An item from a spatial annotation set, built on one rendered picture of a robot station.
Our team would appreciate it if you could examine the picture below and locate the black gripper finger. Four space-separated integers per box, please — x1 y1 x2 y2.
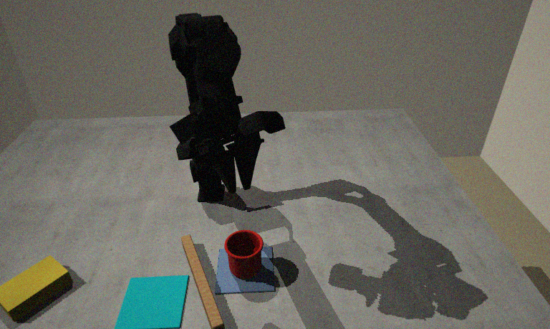
226 138 264 190
196 150 236 194

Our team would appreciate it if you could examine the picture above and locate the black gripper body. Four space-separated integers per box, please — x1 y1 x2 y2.
176 88 285 161

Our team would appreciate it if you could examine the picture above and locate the yellow rectangular block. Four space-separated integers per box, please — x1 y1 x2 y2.
0 255 72 322

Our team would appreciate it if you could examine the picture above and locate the red cup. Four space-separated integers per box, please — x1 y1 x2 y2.
224 230 264 279

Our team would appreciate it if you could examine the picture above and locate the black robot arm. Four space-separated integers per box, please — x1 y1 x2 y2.
168 13 241 202

